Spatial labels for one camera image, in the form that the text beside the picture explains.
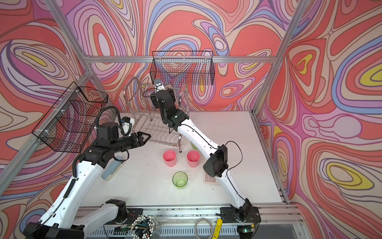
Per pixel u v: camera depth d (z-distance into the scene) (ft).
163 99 1.85
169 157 2.96
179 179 2.77
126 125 2.12
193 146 3.30
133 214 2.40
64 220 1.24
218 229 2.26
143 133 2.17
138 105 3.90
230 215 2.42
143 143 2.13
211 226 2.31
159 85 2.06
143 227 1.98
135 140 2.03
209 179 2.76
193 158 2.98
